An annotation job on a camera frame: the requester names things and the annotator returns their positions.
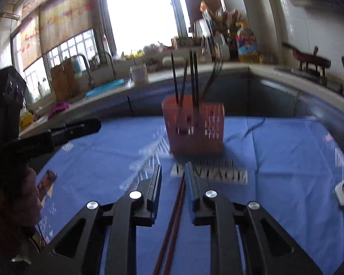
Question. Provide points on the colourful printed packet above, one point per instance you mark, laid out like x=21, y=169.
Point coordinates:
x=47, y=183

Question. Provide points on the red frying pan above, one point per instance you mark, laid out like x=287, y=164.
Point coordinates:
x=311, y=60

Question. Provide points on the bundle of wooden chopsticks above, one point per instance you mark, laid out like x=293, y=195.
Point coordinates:
x=192, y=74

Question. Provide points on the wide printed window blind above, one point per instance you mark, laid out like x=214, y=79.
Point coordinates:
x=66, y=17

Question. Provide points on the pile of snack bags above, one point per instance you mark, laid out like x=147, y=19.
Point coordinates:
x=223, y=14

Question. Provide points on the pink cloth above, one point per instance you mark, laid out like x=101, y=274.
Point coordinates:
x=58, y=109

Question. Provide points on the cooking oil bottle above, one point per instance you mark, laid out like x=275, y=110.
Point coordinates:
x=248, y=44

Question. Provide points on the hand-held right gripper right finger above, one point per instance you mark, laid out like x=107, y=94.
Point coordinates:
x=190, y=189

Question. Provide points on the narrow printed window blind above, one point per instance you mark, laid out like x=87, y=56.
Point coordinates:
x=30, y=43

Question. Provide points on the blue label container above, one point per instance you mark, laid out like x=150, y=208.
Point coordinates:
x=76, y=66

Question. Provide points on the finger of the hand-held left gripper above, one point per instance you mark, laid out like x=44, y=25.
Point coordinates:
x=89, y=126

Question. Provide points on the curved steel faucet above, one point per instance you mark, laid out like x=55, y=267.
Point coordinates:
x=110, y=63

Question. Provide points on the blue plastic basin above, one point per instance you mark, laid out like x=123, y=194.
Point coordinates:
x=106, y=88

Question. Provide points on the pink plastic utensil holder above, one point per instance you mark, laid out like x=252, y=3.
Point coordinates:
x=195, y=137

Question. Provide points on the white mug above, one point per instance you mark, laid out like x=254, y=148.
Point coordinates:
x=139, y=74

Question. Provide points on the brown board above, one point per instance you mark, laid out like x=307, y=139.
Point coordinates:
x=200, y=5

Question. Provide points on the yellow bowl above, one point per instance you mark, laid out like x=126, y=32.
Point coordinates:
x=27, y=120

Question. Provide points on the light wooden cutting board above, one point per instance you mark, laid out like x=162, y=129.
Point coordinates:
x=74, y=80

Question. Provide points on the black gas stove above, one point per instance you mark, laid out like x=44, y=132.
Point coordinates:
x=318, y=77

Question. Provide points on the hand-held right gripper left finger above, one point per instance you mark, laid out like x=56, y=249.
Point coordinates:
x=157, y=183

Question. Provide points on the blue printed tablecloth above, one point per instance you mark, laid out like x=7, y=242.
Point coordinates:
x=275, y=163

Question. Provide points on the person's left hand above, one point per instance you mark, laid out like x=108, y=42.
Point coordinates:
x=28, y=194

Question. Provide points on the tall steel faucet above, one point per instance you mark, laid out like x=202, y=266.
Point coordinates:
x=86, y=66

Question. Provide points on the reddish wooden chopstick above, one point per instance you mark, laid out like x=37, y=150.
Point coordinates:
x=166, y=235
x=174, y=235

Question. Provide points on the white plastic jug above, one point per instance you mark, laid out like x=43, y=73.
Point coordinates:
x=222, y=47

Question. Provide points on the dark wooden cutting board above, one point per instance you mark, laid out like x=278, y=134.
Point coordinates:
x=60, y=86

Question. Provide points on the person's left forearm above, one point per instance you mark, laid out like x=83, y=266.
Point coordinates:
x=5, y=235

